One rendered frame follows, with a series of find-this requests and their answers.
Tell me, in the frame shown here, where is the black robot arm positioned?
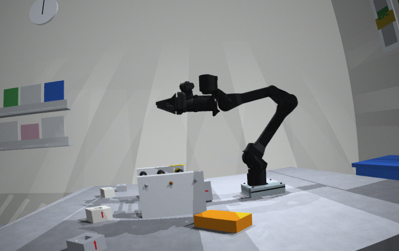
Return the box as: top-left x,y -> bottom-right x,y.
179,74 -> 298,187

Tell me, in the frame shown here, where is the orange rectangular block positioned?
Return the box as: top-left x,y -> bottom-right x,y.
194,210 -> 252,233

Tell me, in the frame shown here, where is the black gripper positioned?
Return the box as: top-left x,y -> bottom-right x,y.
156,92 -> 201,115

